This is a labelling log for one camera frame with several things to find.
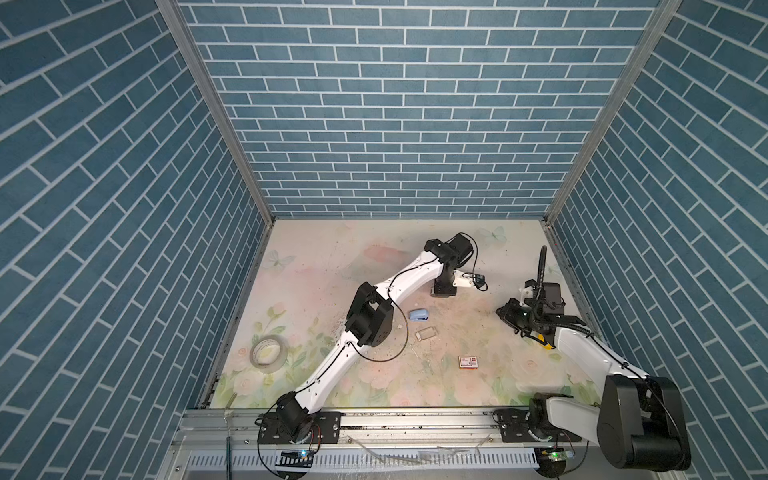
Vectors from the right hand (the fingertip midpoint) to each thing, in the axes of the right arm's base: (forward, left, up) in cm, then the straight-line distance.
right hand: (496, 306), depth 89 cm
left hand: (+9, +15, -3) cm, 17 cm away
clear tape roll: (-20, +62, -3) cm, 65 cm away
